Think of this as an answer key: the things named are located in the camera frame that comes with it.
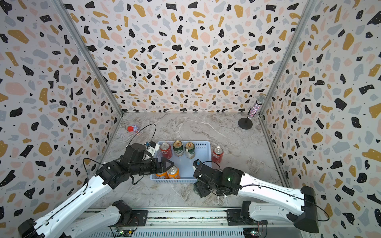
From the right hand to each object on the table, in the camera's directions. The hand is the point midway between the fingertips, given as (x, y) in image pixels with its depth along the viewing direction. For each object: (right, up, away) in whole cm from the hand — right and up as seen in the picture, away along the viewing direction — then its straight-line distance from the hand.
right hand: (199, 186), depth 71 cm
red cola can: (-20, +14, +17) cm, 30 cm away
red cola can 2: (+11, +12, +16) cm, 22 cm away
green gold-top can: (-13, +15, +19) cm, 28 cm away
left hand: (-14, +10, 0) cm, 17 cm away
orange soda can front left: (-19, +2, +9) cm, 21 cm away
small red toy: (-48, +27, +35) cm, 65 cm away
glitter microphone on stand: (+37, +31, +45) cm, 66 cm away
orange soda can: (-14, +3, +9) cm, 17 cm away
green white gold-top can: (-6, +14, +17) cm, 23 cm away
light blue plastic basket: (-11, +11, +24) cm, 29 cm away
